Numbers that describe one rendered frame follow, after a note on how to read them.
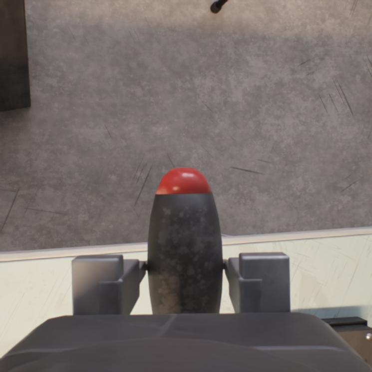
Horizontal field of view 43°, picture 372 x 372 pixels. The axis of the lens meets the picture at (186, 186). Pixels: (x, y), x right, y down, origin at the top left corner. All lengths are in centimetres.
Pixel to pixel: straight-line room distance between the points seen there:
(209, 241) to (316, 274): 26
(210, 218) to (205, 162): 127
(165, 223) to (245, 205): 132
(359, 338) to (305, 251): 8
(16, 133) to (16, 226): 25
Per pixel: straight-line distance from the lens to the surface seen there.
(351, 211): 167
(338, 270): 43
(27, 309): 35
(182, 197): 16
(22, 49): 84
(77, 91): 138
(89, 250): 35
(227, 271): 15
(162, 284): 16
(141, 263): 17
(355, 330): 41
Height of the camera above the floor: 134
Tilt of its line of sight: 73 degrees down
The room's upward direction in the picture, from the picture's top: 87 degrees clockwise
